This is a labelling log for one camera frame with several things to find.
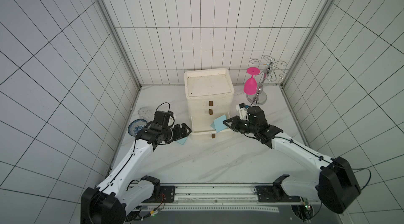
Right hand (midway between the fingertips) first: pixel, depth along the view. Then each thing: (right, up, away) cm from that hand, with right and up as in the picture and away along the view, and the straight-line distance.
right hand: (218, 123), depth 79 cm
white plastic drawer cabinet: (-5, +17, +5) cm, 18 cm away
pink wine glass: (+22, +20, +19) cm, 36 cm away
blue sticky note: (0, 0, -1) cm, 1 cm away
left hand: (-18, -6, 0) cm, 19 cm away
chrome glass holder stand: (+32, +28, +13) cm, 44 cm away
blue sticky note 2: (+4, -1, -2) cm, 4 cm away
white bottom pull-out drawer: (-9, -5, +11) cm, 15 cm away
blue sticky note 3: (-20, -12, +9) cm, 25 cm away
